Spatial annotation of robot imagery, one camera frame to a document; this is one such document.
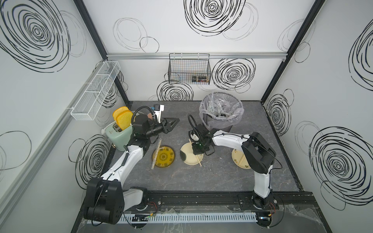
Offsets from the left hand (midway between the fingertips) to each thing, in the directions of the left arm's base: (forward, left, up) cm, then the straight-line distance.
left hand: (177, 120), depth 75 cm
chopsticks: (-8, -12, -24) cm, 28 cm away
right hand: (-5, -10, -26) cm, 28 cm away
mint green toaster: (-4, +34, -13) cm, 37 cm away
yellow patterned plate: (-9, +8, -26) cm, 29 cm away
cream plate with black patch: (-8, -6, -26) cm, 28 cm away
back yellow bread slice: (+9, +36, -5) cm, 38 cm away
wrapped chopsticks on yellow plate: (-8, +13, -25) cm, 29 cm away
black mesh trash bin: (+18, -25, -10) cm, 33 cm away
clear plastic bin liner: (+3, -32, -1) cm, 32 cm away
